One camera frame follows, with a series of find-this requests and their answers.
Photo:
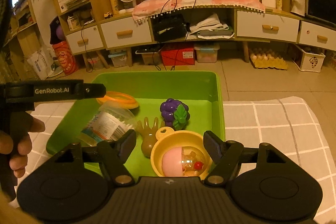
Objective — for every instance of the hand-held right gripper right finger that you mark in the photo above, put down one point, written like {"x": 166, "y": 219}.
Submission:
{"x": 212, "y": 145}

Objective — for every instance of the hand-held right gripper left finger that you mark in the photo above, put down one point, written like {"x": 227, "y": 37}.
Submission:
{"x": 128, "y": 144}

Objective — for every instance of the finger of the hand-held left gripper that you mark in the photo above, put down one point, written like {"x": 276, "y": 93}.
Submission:
{"x": 95, "y": 90}

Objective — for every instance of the brown hand-shaped toy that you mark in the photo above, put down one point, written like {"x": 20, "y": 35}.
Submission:
{"x": 148, "y": 142}

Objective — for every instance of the clear plastic jar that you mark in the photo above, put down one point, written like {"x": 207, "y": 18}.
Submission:
{"x": 110, "y": 124}

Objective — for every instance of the yellow toy bowl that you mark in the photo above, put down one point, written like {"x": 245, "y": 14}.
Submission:
{"x": 181, "y": 138}

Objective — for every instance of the orange toy plate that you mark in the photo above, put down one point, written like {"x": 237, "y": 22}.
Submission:
{"x": 130, "y": 102}

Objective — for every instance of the pink clear capsule ball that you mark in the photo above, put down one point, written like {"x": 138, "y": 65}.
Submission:
{"x": 172, "y": 163}

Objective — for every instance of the purple toy grapes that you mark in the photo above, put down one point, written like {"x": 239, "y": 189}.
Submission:
{"x": 170, "y": 111}

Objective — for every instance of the green plastic box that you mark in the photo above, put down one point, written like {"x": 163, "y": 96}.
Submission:
{"x": 157, "y": 90}

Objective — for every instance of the person's left hand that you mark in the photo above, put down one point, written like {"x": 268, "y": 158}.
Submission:
{"x": 23, "y": 145}

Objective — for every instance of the white plastic bag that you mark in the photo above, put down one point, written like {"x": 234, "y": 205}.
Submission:
{"x": 39, "y": 64}

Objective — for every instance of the blue-lidded storage box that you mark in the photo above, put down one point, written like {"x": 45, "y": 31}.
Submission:
{"x": 119, "y": 61}

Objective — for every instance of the red printed bucket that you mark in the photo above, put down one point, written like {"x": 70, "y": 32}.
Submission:
{"x": 65, "y": 58}

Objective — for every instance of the wooden side shelf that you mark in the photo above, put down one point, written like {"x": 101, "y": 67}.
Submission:
{"x": 26, "y": 40}

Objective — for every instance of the grey checkered blanket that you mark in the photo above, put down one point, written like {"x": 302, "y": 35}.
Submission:
{"x": 262, "y": 129}

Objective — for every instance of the purple ball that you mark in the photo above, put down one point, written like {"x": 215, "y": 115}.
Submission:
{"x": 59, "y": 32}

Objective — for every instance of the small white carton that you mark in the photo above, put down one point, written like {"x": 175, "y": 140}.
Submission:
{"x": 73, "y": 23}

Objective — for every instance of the small yellow toy car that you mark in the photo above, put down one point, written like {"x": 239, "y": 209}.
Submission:
{"x": 108, "y": 15}

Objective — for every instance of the red box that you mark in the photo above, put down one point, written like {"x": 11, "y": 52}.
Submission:
{"x": 173, "y": 56}

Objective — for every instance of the yellow can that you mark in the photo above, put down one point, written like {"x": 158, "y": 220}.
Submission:
{"x": 114, "y": 3}

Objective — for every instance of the clear storage box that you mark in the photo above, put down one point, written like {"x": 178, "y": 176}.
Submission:
{"x": 207, "y": 54}

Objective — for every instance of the black bag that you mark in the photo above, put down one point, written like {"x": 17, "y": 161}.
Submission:
{"x": 168, "y": 27}

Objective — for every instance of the egg tray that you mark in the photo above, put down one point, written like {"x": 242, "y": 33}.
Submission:
{"x": 267, "y": 60}

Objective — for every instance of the stack of folded cloths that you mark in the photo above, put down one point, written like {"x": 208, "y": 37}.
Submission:
{"x": 210, "y": 27}

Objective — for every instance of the white cutout crate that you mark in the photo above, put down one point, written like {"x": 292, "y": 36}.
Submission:
{"x": 312, "y": 61}

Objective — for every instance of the black microwave oven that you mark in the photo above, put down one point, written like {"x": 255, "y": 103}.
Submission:
{"x": 323, "y": 3}

